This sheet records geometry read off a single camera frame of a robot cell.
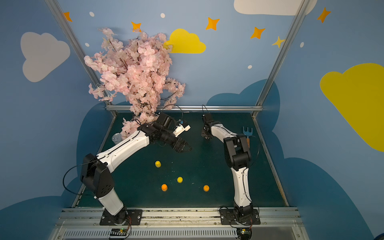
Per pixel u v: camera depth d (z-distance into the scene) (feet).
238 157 1.93
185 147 2.29
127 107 2.84
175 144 2.29
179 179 2.84
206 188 2.75
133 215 2.45
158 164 2.98
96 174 1.45
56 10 2.27
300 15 2.35
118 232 2.40
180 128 2.40
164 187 2.73
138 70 2.32
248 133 3.61
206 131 2.63
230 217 2.45
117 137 3.25
